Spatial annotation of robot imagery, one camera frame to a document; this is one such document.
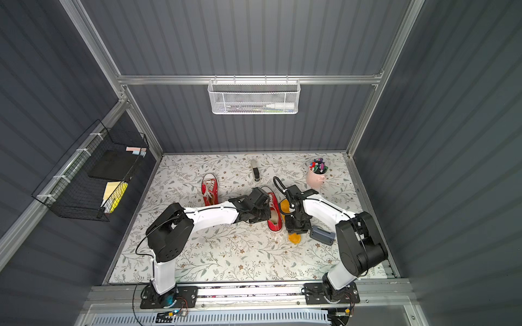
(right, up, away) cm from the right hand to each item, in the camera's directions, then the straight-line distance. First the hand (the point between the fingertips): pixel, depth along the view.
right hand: (294, 232), depth 86 cm
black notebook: (-72, +29, -10) cm, 78 cm away
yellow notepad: (-60, +19, -24) cm, 67 cm away
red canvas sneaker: (-39, +17, +10) cm, 44 cm away
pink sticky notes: (-68, +36, -1) cm, 77 cm away
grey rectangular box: (+11, -1, -1) cm, 12 cm away
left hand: (-10, +7, +4) cm, 13 cm away
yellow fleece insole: (-4, +10, +3) cm, 12 cm away
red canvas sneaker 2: (-9, +4, 0) cm, 9 cm away
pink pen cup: (+12, +22, +13) cm, 28 cm away
